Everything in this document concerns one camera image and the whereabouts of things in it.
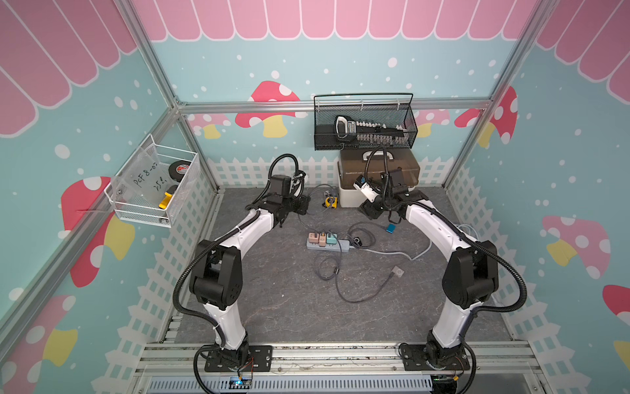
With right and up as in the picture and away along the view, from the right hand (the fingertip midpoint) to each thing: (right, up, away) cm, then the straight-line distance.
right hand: (367, 201), depth 91 cm
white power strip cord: (+17, -22, +1) cm, 27 cm away
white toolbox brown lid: (-4, +15, +6) cm, 17 cm away
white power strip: (-20, -18, +6) cm, 27 cm away
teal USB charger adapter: (-13, -15, +1) cm, 20 cm away
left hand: (-22, 0, +1) cm, 22 cm away
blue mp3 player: (+13, -11, +14) cm, 22 cm away
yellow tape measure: (-13, 0, +20) cm, 24 cm away
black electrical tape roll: (-64, +10, -11) cm, 66 cm away
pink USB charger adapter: (-17, -15, +3) cm, 23 cm away
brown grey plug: (-20, -14, +3) cm, 25 cm away
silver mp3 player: (+12, -26, +1) cm, 29 cm away
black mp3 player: (-3, -16, +8) cm, 18 cm away
